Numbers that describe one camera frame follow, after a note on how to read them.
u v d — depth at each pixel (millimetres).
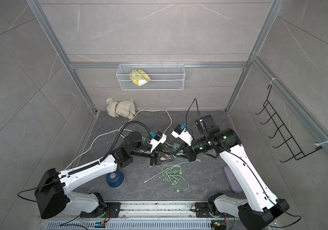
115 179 743
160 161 595
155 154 588
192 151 540
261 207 360
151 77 873
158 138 565
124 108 1098
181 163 901
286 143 634
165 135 581
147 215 729
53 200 390
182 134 552
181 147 560
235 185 787
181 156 598
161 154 583
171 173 850
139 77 855
